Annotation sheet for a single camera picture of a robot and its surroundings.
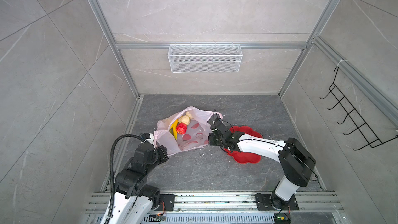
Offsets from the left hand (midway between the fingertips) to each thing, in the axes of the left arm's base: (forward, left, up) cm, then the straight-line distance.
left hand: (166, 144), depth 73 cm
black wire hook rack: (-8, -84, +15) cm, 85 cm away
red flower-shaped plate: (-1, -41, -18) cm, 44 cm away
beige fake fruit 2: (+27, -10, -13) cm, 32 cm away
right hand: (+10, -22, -12) cm, 27 cm away
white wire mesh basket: (+56, -22, +11) cm, 61 cm away
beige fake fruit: (+24, -7, -13) cm, 28 cm away
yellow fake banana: (+19, 0, -16) cm, 25 cm away
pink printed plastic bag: (+14, -14, -18) cm, 27 cm away
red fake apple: (+18, -5, -14) cm, 23 cm away
